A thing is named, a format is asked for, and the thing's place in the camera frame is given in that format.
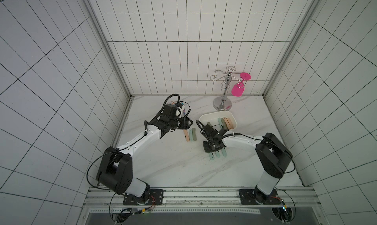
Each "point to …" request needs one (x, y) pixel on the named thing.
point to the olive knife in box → (224, 123)
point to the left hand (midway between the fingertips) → (187, 125)
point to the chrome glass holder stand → (223, 103)
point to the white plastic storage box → (212, 117)
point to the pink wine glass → (237, 89)
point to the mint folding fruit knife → (224, 153)
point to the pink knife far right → (231, 125)
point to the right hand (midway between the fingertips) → (207, 145)
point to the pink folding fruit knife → (186, 135)
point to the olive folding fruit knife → (194, 134)
